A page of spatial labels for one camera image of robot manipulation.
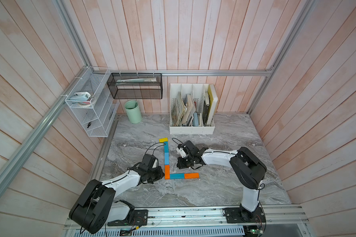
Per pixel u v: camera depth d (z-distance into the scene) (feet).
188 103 3.30
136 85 3.43
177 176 2.91
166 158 3.07
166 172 2.90
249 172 1.63
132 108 3.41
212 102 3.06
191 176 2.84
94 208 1.36
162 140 3.43
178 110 3.30
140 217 2.40
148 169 2.30
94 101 2.41
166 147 3.31
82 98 2.25
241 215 2.16
